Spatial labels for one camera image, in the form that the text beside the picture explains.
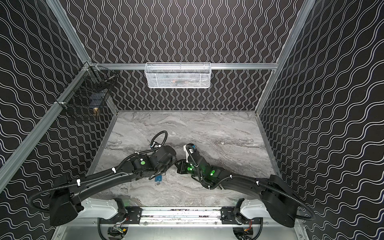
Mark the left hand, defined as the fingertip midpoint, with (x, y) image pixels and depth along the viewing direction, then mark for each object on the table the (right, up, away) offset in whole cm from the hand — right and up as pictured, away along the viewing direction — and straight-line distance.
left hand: (182, 159), depth 75 cm
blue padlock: (-15, -13, +11) cm, 22 cm away
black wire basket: (-61, +37, +19) cm, 73 cm away
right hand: (-4, -3, +3) cm, 6 cm away
